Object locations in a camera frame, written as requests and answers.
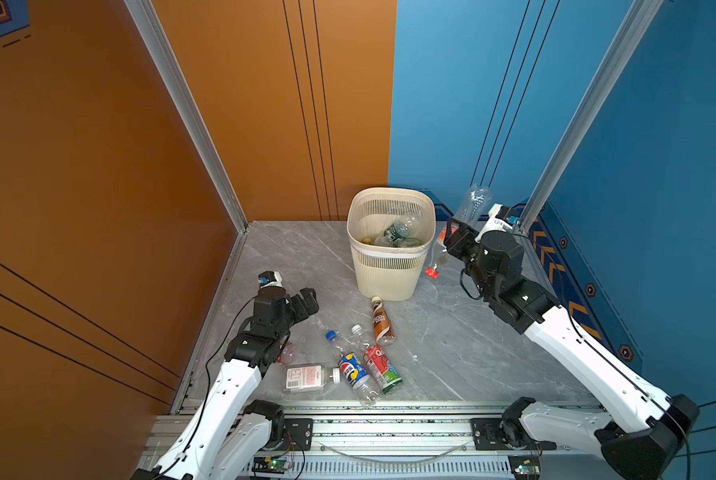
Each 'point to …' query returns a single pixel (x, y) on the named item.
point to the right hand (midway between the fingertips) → (450, 224)
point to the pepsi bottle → (353, 371)
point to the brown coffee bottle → (383, 329)
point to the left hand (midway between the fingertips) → (302, 293)
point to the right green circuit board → (525, 466)
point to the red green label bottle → (378, 364)
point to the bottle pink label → (307, 378)
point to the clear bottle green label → (404, 232)
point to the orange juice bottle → (288, 354)
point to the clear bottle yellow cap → (367, 240)
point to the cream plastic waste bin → (395, 274)
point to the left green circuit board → (269, 465)
